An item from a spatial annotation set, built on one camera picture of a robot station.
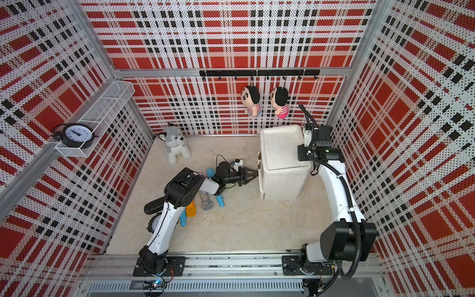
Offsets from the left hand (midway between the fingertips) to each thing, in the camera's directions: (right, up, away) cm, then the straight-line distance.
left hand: (260, 173), depth 97 cm
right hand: (+19, +12, -17) cm, 29 cm away
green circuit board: (-43, -40, -28) cm, 65 cm away
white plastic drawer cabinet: (+7, +1, -22) cm, 23 cm away
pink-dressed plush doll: (+10, +40, -3) cm, 42 cm away
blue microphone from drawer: (-27, 0, +1) cm, 27 cm away
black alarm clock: (-50, -21, -14) cm, 56 cm away
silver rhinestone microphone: (-26, -14, -10) cm, 31 cm away
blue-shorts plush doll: (-5, +38, -7) cm, 39 cm away
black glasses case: (-53, -16, -8) cm, 55 cm away
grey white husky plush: (-46, +16, -1) cm, 48 cm away
